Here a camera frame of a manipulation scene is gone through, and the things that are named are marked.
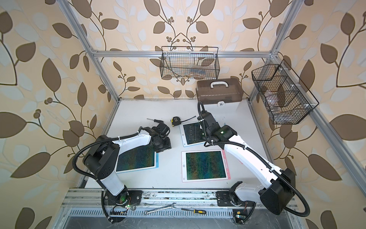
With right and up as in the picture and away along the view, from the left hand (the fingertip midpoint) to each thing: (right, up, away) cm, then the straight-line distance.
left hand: (168, 146), depth 90 cm
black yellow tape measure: (+4, +16, +14) cm, 22 cm away
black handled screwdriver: (-11, +16, +15) cm, 25 cm away
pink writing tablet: (+23, -10, -5) cm, 25 cm away
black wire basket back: (+15, +56, +6) cm, 58 cm away
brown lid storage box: (+34, +33, +6) cm, 48 cm away
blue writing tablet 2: (-19, -7, -1) cm, 21 cm away
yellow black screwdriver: (+19, -27, -21) cm, 39 cm away
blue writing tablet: (+15, +11, -23) cm, 29 cm away
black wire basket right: (+64, +28, -17) cm, 73 cm away
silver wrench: (+5, -26, -18) cm, 32 cm away
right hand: (+17, +11, -13) cm, 24 cm away
